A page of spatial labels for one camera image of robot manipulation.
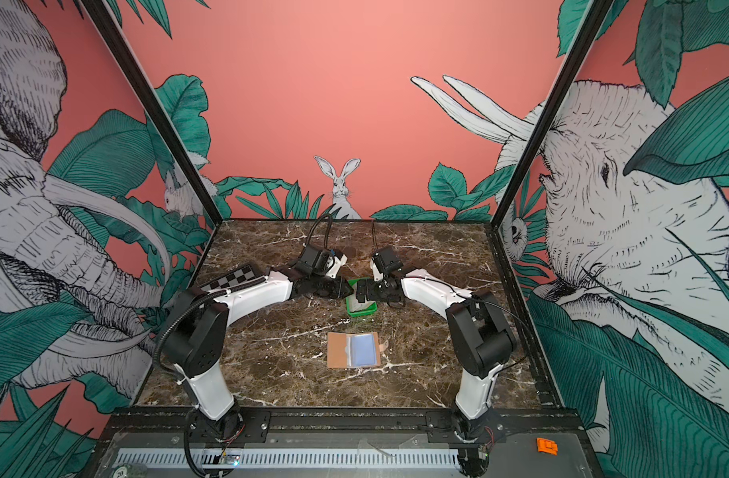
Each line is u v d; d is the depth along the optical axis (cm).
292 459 70
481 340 48
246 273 101
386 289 69
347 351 86
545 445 70
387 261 75
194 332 48
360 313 93
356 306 93
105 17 70
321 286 78
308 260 73
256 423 74
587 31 72
